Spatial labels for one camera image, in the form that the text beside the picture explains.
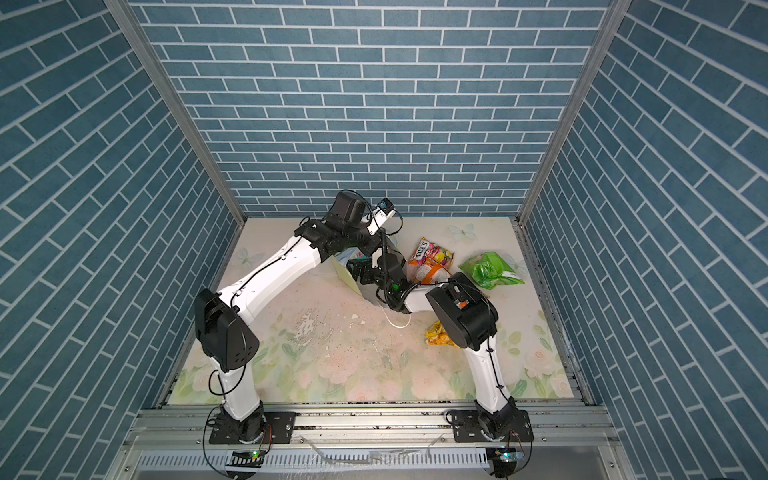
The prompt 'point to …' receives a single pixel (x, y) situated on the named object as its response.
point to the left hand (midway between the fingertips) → (382, 232)
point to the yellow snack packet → (436, 334)
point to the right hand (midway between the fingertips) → (357, 258)
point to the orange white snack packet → (430, 267)
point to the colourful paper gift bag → (367, 292)
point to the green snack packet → (491, 270)
